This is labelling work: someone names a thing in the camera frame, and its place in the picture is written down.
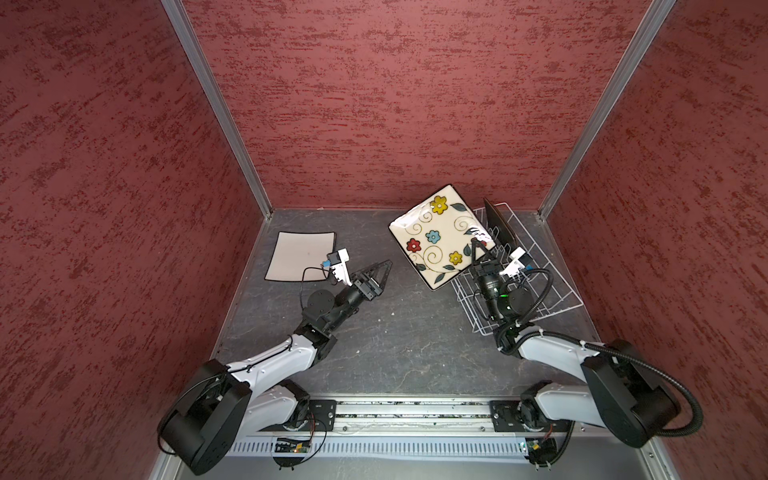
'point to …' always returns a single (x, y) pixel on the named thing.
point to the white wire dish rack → (479, 291)
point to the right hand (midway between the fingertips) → (465, 244)
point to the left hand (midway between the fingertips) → (388, 269)
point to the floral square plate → (437, 235)
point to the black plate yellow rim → (499, 227)
